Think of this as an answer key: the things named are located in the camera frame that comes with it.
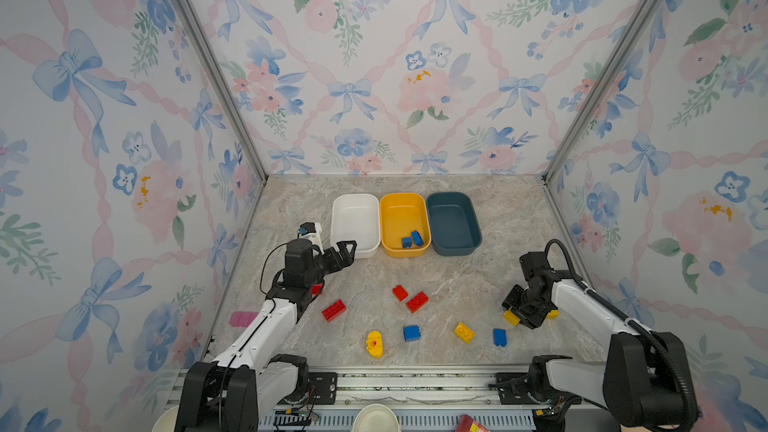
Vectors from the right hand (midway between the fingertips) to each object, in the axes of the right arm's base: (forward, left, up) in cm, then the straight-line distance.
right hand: (509, 310), depth 87 cm
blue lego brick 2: (-8, +4, 0) cm, 9 cm away
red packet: (-27, +17, +4) cm, 32 cm away
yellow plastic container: (+30, +30, 0) cm, 42 cm away
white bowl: (-26, +37, -1) cm, 46 cm away
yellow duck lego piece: (-11, +38, +3) cm, 40 cm away
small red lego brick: (+5, +31, 0) cm, 32 cm away
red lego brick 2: (-4, +51, +21) cm, 55 cm away
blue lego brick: (-7, +28, 0) cm, 29 cm away
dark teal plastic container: (+29, +13, +2) cm, 32 cm away
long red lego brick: (-1, +50, +1) cm, 50 cm away
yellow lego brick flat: (-7, +14, +1) cm, 16 cm away
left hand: (+13, +47, +15) cm, 51 cm away
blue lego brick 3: (+23, +26, +2) cm, 35 cm away
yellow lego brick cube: (-3, +1, +3) cm, 5 cm away
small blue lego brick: (+21, +29, +3) cm, 36 cm away
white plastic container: (+33, +47, +1) cm, 57 cm away
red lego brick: (+1, +27, +1) cm, 27 cm away
